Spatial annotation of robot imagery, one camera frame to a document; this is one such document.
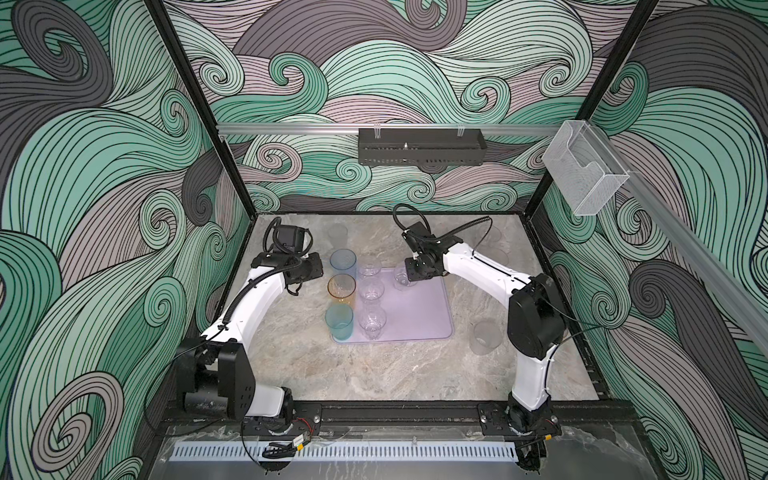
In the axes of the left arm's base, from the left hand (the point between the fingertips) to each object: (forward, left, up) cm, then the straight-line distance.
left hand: (318, 265), depth 86 cm
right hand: (+2, -29, -6) cm, 30 cm away
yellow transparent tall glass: (-3, -6, -9) cm, 11 cm away
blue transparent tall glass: (+6, -7, -7) cm, 11 cm away
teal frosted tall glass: (-12, -6, -11) cm, 17 cm away
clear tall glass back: (-12, -16, -9) cm, 22 cm away
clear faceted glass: (-2, -16, -11) cm, 19 cm away
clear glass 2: (+17, -62, -12) cm, 65 cm away
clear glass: (+8, -15, -12) cm, 21 cm away
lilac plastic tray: (-8, -32, -12) cm, 35 cm away
